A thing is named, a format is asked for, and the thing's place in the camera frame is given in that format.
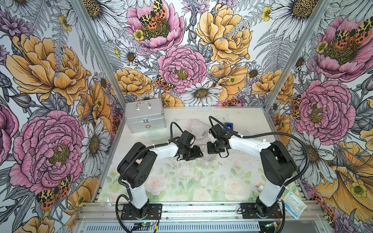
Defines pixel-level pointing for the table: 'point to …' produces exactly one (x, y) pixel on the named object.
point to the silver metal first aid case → (144, 115)
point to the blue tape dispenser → (229, 125)
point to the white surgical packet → (295, 206)
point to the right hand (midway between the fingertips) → (210, 153)
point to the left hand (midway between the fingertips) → (198, 159)
